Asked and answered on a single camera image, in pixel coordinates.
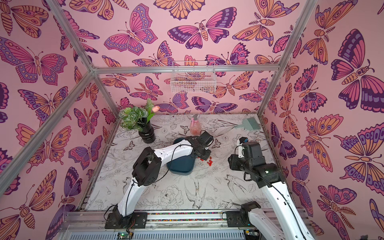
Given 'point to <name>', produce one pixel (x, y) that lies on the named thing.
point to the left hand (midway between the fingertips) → (208, 154)
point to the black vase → (147, 133)
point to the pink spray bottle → (195, 127)
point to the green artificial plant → (136, 117)
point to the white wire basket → (193, 77)
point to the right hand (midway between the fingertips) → (230, 159)
